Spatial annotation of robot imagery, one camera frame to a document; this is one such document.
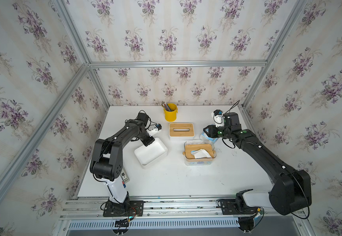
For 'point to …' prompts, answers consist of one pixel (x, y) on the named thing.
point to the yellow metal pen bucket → (171, 116)
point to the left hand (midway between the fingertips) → (150, 141)
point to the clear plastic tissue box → (186, 161)
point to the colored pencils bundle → (166, 106)
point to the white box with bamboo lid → (184, 131)
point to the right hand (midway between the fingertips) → (208, 129)
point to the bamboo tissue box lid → (188, 148)
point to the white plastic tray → (148, 155)
